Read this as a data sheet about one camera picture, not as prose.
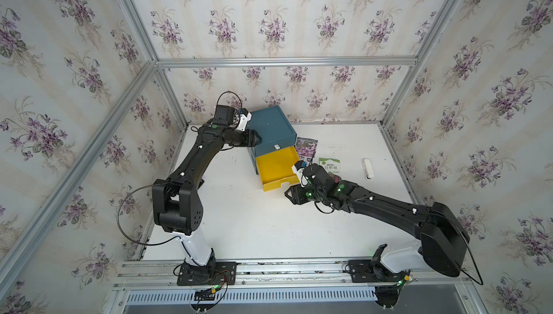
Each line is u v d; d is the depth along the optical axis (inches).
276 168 36.1
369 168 38.6
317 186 24.6
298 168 29.0
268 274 29.4
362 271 28.6
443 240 16.3
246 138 30.0
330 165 40.0
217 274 27.8
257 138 33.0
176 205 18.2
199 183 37.6
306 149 42.3
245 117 30.9
